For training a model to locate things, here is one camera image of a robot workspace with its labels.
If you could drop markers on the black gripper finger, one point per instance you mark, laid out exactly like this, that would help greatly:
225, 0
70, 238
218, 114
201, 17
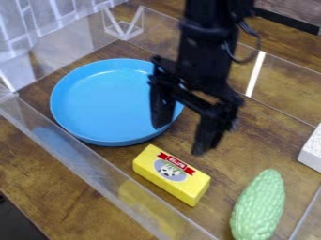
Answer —
209, 133

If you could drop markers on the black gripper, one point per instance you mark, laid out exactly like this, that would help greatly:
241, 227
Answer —
194, 79

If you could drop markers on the yellow butter block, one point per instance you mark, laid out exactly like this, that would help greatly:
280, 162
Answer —
170, 173

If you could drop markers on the green bitter gourd toy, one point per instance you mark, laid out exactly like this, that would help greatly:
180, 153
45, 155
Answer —
260, 207

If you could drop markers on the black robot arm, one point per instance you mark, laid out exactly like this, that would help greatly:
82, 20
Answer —
208, 10

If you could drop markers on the blue round tray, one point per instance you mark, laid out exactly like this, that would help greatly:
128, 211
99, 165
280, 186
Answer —
101, 102

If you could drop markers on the white foam block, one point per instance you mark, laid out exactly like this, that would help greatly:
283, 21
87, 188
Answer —
311, 152

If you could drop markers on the clear acrylic back wall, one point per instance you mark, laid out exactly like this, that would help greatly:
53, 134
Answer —
269, 79

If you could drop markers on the clear acrylic wall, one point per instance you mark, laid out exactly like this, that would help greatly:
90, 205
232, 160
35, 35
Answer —
269, 79
164, 221

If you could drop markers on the clear acrylic front wall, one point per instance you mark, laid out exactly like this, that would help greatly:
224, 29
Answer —
164, 221

